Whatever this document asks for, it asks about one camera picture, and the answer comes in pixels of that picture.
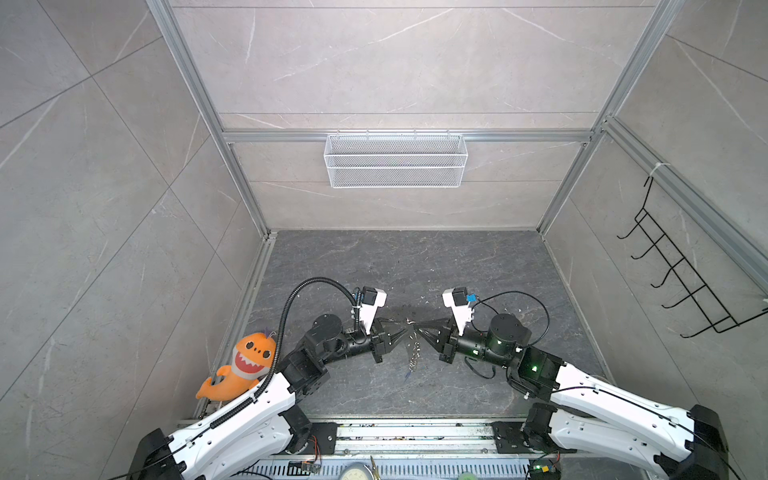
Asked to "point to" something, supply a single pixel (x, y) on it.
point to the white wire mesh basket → (395, 161)
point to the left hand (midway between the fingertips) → (412, 325)
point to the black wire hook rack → (681, 272)
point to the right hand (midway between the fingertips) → (415, 326)
